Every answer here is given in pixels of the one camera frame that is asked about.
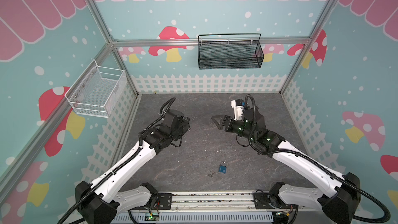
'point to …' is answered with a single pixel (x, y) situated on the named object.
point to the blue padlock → (223, 169)
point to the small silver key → (210, 174)
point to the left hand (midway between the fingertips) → (188, 126)
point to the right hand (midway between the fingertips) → (215, 118)
